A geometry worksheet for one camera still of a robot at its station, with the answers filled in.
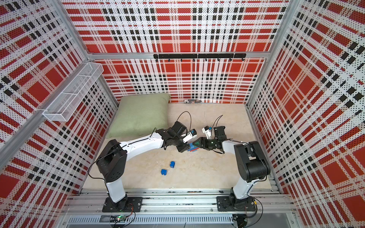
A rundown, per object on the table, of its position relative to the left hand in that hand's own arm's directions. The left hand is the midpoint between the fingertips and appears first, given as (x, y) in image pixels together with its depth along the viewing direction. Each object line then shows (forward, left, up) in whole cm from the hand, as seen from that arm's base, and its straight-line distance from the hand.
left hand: (188, 142), depth 89 cm
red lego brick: (-2, -4, -5) cm, 7 cm away
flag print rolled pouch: (+44, -3, -6) cm, 45 cm away
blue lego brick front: (-16, +14, -7) cm, 23 cm away
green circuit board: (-39, +34, -6) cm, 52 cm away
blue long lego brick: (-3, -3, -1) cm, 4 cm away
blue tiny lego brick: (-11, +10, -8) cm, 17 cm away
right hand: (+1, -7, -3) cm, 7 cm away
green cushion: (+22, +36, +2) cm, 42 cm away
